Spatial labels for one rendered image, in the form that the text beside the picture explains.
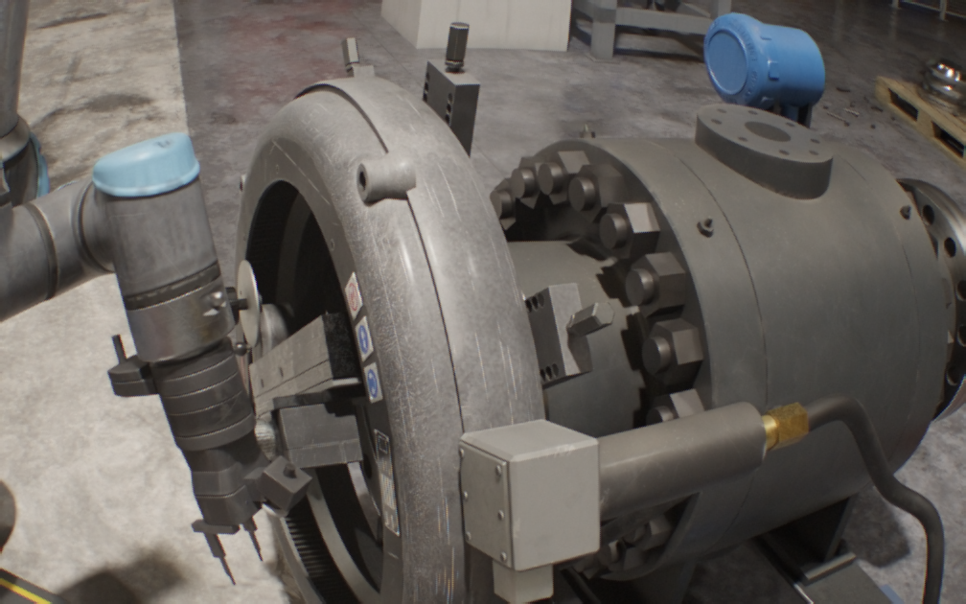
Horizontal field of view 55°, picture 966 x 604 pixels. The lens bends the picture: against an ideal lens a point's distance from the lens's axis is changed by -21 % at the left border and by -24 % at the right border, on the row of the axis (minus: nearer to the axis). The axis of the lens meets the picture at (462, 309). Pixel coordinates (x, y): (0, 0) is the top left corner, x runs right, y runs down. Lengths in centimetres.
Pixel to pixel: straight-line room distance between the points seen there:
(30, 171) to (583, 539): 70
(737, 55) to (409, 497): 92
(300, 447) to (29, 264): 41
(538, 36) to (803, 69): 361
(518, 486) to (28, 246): 45
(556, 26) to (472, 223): 426
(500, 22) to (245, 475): 439
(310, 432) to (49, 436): 130
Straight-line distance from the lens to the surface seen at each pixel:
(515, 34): 520
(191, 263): 82
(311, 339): 115
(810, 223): 139
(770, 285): 129
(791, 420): 110
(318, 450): 113
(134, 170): 81
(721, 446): 102
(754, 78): 165
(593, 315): 94
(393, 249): 102
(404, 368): 100
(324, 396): 113
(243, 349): 149
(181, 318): 82
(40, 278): 89
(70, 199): 92
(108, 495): 217
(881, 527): 235
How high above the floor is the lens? 134
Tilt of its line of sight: 28 degrees down
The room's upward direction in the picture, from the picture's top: 6 degrees clockwise
